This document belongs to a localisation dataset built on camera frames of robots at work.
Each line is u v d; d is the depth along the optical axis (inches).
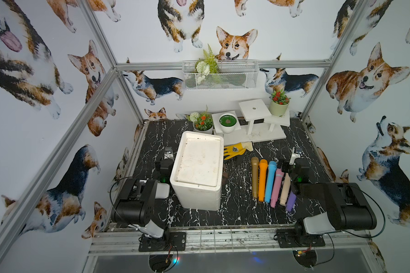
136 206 17.7
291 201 32.8
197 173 27.4
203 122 38.5
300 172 28.3
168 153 31.9
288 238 29.0
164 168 27.8
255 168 37.4
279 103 37.5
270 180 35.5
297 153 31.9
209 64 32.2
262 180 35.5
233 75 36.4
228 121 35.4
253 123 40.9
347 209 17.5
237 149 40.7
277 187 34.7
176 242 29.2
